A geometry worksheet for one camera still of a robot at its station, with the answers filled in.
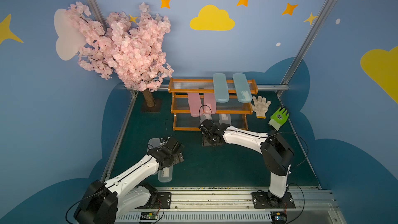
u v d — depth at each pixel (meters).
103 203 0.39
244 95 0.80
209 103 0.92
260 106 1.15
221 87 0.82
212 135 0.68
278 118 1.05
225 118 1.04
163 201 0.74
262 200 0.75
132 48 0.60
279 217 0.73
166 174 0.81
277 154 0.49
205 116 1.04
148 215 0.72
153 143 0.94
